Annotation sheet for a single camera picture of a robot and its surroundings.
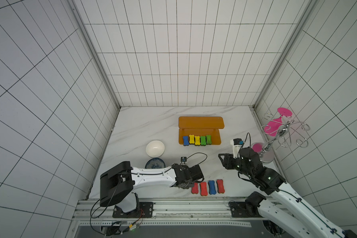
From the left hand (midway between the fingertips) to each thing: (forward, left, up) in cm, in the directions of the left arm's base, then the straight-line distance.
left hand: (183, 183), depth 80 cm
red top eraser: (-3, -6, -1) cm, 7 cm away
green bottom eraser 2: (+28, -17, 0) cm, 33 cm away
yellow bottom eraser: (+28, -5, 0) cm, 29 cm away
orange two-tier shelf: (+31, -11, +11) cm, 35 cm away
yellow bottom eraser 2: (+27, -9, 0) cm, 29 cm away
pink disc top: (+31, -55, +26) cm, 68 cm away
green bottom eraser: (+28, -13, 0) cm, 31 cm away
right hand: (+10, -17, +14) cm, 24 cm away
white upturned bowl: (+20, +18, +1) cm, 27 cm away
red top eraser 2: (-3, -11, -1) cm, 12 cm away
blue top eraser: (-2, -15, -1) cm, 16 cm away
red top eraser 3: (-2, -20, -1) cm, 20 cm away
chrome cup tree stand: (+17, -51, +23) cm, 58 cm away
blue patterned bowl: (+11, +17, 0) cm, 20 cm away
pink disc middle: (+25, -50, +19) cm, 59 cm away
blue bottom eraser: (+27, -2, 0) cm, 27 cm away
